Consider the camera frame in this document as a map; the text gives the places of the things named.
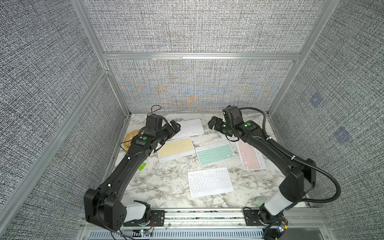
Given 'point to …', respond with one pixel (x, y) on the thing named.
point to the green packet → (141, 167)
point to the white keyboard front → (208, 182)
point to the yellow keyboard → (175, 148)
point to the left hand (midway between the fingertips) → (178, 127)
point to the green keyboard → (215, 153)
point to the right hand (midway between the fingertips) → (214, 121)
